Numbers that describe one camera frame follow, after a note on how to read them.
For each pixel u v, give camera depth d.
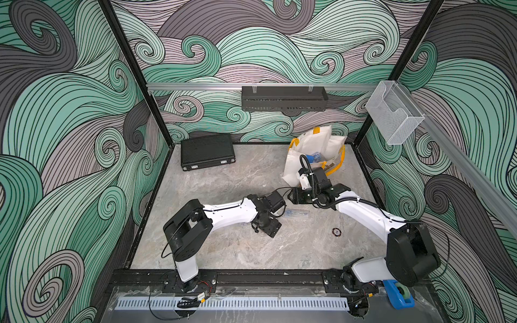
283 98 0.97
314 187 0.67
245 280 0.74
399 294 0.67
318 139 1.02
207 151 1.12
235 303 0.70
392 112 0.80
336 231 0.86
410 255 0.41
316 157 1.10
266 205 0.67
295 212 0.90
